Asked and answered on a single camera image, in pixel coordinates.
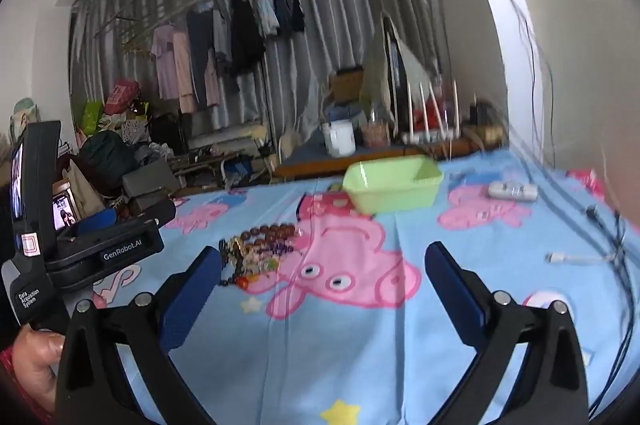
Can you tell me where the tan cloth bag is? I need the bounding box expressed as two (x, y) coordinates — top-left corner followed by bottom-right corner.
(65, 160), (106, 221)

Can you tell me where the small white device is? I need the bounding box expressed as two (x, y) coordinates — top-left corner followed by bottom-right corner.
(487, 180), (538, 201)

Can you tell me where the black cable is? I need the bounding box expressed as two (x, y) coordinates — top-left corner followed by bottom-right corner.
(445, 0), (631, 411)

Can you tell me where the black monitor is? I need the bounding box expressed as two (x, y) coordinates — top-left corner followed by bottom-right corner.
(385, 18), (408, 136)

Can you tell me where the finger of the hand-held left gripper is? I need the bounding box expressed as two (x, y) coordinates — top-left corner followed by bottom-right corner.
(116, 199), (177, 235)
(75, 208), (119, 237)

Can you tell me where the long beige box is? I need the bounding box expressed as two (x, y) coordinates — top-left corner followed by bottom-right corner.
(190, 122), (271, 151)

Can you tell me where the blue desk mat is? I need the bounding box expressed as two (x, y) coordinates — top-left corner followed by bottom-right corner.
(280, 125), (406, 166)

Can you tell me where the red snack packet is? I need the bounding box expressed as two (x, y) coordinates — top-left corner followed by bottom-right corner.
(415, 98), (451, 131)

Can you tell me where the row of hanging clothes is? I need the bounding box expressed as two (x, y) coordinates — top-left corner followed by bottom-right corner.
(150, 0), (307, 113)

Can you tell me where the green plastic basket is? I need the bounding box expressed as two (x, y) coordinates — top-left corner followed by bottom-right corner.
(342, 156), (445, 215)

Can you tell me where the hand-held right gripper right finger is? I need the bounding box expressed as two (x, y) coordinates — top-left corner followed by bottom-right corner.
(424, 241), (591, 425)

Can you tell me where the white router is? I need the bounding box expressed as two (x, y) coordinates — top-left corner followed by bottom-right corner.
(402, 80), (461, 145)

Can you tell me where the red shopping bag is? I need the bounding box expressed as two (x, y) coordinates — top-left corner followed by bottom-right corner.
(105, 79), (141, 116)

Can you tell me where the low wooden table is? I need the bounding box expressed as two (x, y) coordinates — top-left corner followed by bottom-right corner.
(167, 150), (241, 176)

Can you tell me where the grey curtain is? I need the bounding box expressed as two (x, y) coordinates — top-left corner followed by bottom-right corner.
(70, 0), (451, 156)

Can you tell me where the white enamel mug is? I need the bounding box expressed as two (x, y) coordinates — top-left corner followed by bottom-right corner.
(322, 119), (357, 157)

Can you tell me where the black white patterned box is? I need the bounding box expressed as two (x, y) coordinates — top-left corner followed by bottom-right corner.
(122, 115), (151, 143)

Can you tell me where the clear cookie jar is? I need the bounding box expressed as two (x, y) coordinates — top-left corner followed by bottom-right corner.
(361, 102), (391, 148)

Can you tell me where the blue white shoe box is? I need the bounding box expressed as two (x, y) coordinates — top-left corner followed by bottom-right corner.
(222, 160), (253, 186)

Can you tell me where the smartphone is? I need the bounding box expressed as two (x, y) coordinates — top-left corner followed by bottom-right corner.
(51, 192), (78, 231)

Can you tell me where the cardboard box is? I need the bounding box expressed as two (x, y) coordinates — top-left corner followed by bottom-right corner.
(328, 70), (365, 103)

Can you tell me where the colourful bead bracelet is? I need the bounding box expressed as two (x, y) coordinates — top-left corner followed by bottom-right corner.
(247, 254), (283, 273)

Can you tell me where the dark green duffel bag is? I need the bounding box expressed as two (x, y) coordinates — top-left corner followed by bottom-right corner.
(80, 130), (136, 196)

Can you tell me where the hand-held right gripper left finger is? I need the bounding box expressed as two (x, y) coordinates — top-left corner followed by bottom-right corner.
(55, 245), (223, 425)

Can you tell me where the purple bead bracelet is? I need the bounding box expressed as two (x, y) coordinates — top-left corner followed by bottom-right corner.
(257, 241), (297, 257)

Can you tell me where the lace cloth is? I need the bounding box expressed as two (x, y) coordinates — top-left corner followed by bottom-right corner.
(360, 12), (433, 141)

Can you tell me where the white plastic chair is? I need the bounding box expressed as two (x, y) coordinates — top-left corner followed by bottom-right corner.
(277, 130), (303, 161)

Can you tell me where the black bead bracelet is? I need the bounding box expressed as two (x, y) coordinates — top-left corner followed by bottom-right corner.
(218, 239), (251, 290)

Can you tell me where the grey case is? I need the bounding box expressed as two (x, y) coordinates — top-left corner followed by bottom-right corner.
(122, 160), (181, 201)

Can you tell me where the cartoon pig printed bedsheet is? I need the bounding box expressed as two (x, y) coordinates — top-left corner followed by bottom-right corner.
(85, 150), (640, 425)

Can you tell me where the green white packet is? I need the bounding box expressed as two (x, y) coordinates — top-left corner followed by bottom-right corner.
(10, 98), (41, 141)

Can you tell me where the wooden desk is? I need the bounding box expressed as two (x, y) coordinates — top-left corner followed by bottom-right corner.
(272, 135), (506, 181)

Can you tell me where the green shopping bag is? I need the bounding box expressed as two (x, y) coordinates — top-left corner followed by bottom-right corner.
(82, 101), (105, 136)

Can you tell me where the white charger cable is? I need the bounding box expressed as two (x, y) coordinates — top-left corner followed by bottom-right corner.
(545, 251), (623, 266)

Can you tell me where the black suitcase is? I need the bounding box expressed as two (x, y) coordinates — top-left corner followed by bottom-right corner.
(150, 112), (188, 156)

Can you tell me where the person's left hand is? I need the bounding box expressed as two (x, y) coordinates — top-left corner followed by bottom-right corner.
(10, 326), (66, 415)

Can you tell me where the person's left forearm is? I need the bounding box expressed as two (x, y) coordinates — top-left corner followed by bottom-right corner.
(0, 347), (53, 425)

